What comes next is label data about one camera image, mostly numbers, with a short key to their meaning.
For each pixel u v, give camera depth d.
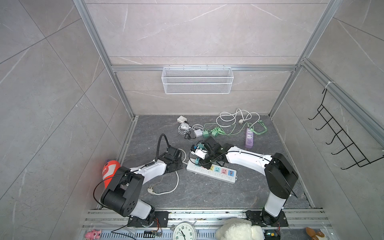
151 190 0.81
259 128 1.13
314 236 0.68
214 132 1.06
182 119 1.14
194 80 1.01
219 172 0.87
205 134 1.07
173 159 0.71
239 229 0.54
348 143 0.65
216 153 0.67
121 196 0.43
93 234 0.67
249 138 1.03
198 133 1.07
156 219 0.73
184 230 0.67
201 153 0.78
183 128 1.10
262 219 0.65
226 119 1.18
